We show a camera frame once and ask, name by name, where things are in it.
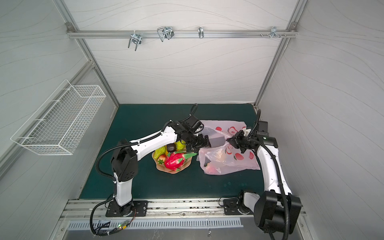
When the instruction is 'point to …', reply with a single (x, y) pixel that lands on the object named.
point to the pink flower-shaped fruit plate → (162, 167)
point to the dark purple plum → (171, 147)
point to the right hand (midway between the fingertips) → (227, 139)
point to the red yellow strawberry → (161, 159)
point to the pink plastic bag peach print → (227, 158)
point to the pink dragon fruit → (176, 160)
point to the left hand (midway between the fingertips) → (204, 149)
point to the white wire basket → (60, 124)
